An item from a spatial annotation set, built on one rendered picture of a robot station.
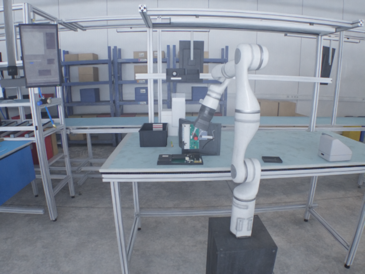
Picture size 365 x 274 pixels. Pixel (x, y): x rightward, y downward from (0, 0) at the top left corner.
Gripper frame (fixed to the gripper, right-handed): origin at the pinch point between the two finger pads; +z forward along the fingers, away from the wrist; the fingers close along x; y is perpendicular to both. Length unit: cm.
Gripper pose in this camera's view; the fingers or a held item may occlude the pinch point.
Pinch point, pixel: (194, 138)
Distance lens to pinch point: 119.6
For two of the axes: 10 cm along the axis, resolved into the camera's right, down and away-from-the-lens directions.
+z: -3.7, 9.1, 2.0
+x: 9.3, 3.4, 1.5
